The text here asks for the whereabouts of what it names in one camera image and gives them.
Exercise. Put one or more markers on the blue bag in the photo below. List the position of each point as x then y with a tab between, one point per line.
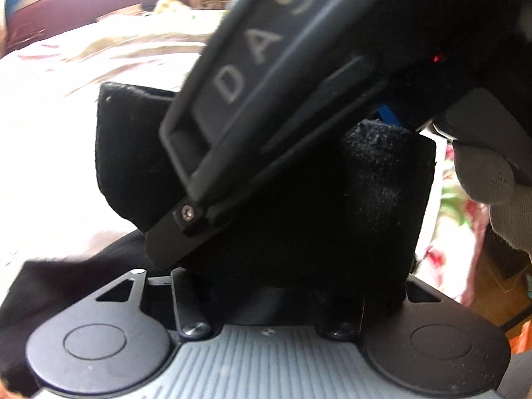
12	4

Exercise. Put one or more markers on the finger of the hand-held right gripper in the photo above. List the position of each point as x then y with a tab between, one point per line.
170	241

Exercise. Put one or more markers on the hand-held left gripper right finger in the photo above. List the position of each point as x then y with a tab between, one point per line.
338	324

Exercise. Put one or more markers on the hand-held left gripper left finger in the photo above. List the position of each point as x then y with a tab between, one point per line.
181	295

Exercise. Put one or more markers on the green patterned cloth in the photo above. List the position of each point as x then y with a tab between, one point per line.
170	4

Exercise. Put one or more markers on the white floral bed sheet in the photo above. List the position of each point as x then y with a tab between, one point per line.
50	153

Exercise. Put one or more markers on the black pants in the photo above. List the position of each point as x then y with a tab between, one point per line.
374	199

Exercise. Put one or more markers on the person's right hand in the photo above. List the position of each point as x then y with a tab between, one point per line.
494	174

